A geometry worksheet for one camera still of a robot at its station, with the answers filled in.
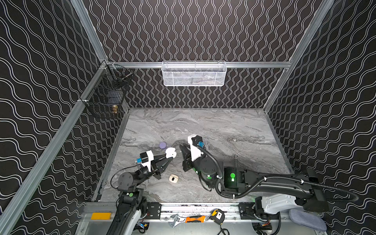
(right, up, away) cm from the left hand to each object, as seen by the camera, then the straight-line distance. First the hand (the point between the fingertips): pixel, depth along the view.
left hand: (173, 158), depth 63 cm
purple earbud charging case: (-11, +1, +36) cm, 37 cm away
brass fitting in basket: (-35, +24, +19) cm, 46 cm away
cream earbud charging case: (-2, -16, +20) cm, 26 cm away
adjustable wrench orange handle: (0, -33, +8) cm, 34 cm away
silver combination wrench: (+37, -6, +31) cm, 49 cm away
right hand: (+4, +5, -2) cm, 7 cm away
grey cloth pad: (+66, -32, +8) cm, 74 cm away
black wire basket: (-46, +33, +30) cm, 64 cm away
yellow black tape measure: (+21, -30, +7) cm, 37 cm away
